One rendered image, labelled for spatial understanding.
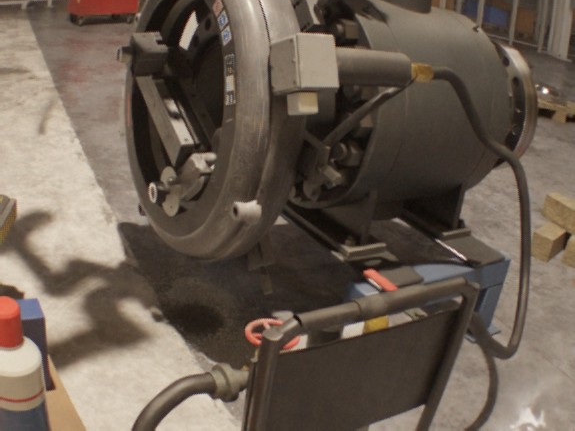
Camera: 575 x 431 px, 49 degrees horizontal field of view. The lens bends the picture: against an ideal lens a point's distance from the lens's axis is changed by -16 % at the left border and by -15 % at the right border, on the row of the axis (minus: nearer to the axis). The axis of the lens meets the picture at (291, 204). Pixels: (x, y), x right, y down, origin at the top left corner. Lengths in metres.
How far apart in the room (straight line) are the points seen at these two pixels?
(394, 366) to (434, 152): 0.81
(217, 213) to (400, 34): 0.62
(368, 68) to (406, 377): 0.58
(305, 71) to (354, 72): 0.12
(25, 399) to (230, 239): 0.98
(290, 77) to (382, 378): 0.54
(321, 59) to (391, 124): 0.41
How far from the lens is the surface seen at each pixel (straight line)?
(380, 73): 1.36
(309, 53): 1.25
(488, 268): 1.94
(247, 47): 1.34
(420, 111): 1.68
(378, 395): 1.09
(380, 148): 1.63
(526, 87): 2.14
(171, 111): 1.61
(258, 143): 1.34
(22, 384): 0.58
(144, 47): 1.67
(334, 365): 0.97
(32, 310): 0.77
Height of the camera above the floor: 1.00
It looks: 21 degrees down
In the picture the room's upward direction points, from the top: 9 degrees clockwise
